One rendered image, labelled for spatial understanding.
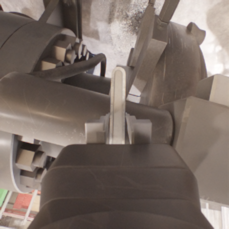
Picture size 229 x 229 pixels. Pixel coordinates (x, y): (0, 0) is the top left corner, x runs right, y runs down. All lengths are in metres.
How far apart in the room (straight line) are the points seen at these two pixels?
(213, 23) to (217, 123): 0.87
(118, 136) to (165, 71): 0.19
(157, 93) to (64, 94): 0.17
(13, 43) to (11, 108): 0.29
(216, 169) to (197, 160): 0.02
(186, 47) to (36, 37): 0.35
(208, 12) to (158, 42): 0.72
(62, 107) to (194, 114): 0.14
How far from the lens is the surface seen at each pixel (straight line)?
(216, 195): 0.21
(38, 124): 0.19
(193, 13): 1.00
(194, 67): 0.35
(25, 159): 0.46
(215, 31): 1.07
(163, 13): 0.32
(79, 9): 0.74
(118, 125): 0.17
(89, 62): 0.40
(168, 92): 0.30
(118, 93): 0.16
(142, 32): 0.59
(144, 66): 0.34
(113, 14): 1.02
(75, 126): 0.18
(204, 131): 0.20
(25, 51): 0.45
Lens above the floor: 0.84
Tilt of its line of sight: 26 degrees down
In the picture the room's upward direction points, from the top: 167 degrees counter-clockwise
